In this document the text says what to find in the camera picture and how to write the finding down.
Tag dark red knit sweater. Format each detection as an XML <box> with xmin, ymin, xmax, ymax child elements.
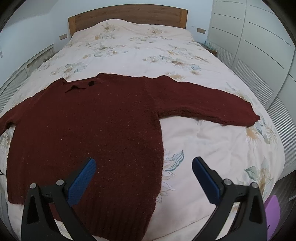
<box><xmin>1</xmin><ymin>73</ymin><xmax>259</xmax><ymax>240</ymax></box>

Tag purple plastic object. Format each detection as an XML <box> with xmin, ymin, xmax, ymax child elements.
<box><xmin>264</xmin><ymin>195</ymin><xmax>280</xmax><ymax>240</ymax></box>

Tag white radiator cover cabinet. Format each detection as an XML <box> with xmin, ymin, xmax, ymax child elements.
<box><xmin>0</xmin><ymin>44</ymin><xmax>54</xmax><ymax>110</ymax></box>

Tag wooden nightstand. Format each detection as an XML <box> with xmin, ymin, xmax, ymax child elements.
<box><xmin>201</xmin><ymin>43</ymin><xmax>217</xmax><ymax>56</ymax></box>

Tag white louvered wardrobe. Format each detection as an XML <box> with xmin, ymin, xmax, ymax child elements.
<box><xmin>207</xmin><ymin>0</ymin><xmax>295</xmax><ymax>176</ymax></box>

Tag wooden headboard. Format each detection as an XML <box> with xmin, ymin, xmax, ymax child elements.
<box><xmin>68</xmin><ymin>4</ymin><xmax>188</xmax><ymax>36</ymax></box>

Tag left wall switch plate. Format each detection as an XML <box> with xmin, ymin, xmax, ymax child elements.
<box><xmin>59</xmin><ymin>34</ymin><xmax>67</xmax><ymax>40</ymax></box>

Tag wall switch plate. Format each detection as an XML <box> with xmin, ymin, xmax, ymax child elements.
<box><xmin>59</xmin><ymin>34</ymin><xmax>67</xmax><ymax>40</ymax></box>
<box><xmin>197</xmin><ymin>28</ymin><xmax>206</xmax><ymax>34</ymax></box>

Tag right wall switch plate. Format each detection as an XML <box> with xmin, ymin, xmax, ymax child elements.
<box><xmin>197</xmin><ymin>28</ymin><xmax>206</xmax><ymax>34</ymax></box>

